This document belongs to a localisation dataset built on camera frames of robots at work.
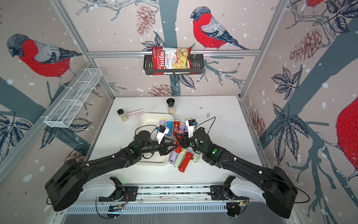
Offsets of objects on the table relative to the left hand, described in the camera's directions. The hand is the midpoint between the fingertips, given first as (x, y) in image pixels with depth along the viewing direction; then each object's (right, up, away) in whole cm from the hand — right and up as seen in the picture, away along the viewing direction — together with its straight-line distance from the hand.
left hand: (177, 142), depth 75 cm
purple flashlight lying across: (+8, -8, +13) cm, 17 cm away
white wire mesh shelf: (-59, +18, -2) cm, 62 cm away
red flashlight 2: (+1, -4, +1) cm, 4 cm away
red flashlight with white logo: (-2, +6, +23) cm, 24 cm away
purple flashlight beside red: (+3, +6, +23) cm, 24 cm away
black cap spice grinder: (-6, +23, +27) cm, 36 cm away
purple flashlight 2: (-3, -11, +9) cm, 14 cm away
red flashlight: (+4, -14, +7) cm, 16 cm away
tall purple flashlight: (+5, +12, -5) cm, 14 cm away
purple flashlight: (-12, +9, +26) cm, 30 cm away
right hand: (0, +4, +2) cm, 5 cm away
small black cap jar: (-42, +13, +27) cm, 51 cm away
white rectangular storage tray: (-22, +8, +29) cm, 37 cm away
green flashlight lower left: (+1, -12, +9) cm, 15 cm away
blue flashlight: (-6, +6, +23) cm, 24 cm away
